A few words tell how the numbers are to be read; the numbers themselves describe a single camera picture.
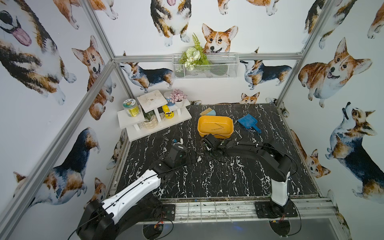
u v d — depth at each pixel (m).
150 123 1.01
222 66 0.92
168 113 1.07
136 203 0.48
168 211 0.74
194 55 0.78
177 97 0.92
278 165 0.50
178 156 0.62
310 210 0.75
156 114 1.04
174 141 0.72
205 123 1.11
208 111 1.18
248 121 1.13
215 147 0.73
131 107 0.90
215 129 1.09
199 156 0.94
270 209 0.67
